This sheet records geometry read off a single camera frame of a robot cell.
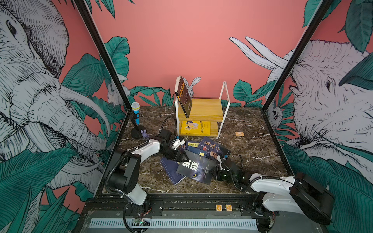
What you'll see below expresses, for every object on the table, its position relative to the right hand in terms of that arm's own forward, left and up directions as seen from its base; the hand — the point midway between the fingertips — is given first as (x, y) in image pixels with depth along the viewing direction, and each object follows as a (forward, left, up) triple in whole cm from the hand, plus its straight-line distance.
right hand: (208, 172), depth 84 cm
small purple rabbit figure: (+25, +42, +2) cm, 49 cm away
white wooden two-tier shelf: (+28, +1, +18) cm, 33 cm away
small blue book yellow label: (+17, +10, 0) cm, 20 cm away
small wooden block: (+29, -25, -3) cm, 38 cm away
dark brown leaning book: (+33, +15, +30) cm, 47 cm away
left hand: (+7, +15, +4) cm, 17 cm away
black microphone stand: (+28, +50, +1) cm, 57 cm away
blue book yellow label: (+3, +23, +1) cm, 23 cm away
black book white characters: (+3, +7, 0) cm, 7 cm away
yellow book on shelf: (+31, +6, +2) cm, 32 cm away
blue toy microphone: (+33, +45, +22) cm, 60 cm away
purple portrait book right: (+16, -4, -1) cm, 16 cm away
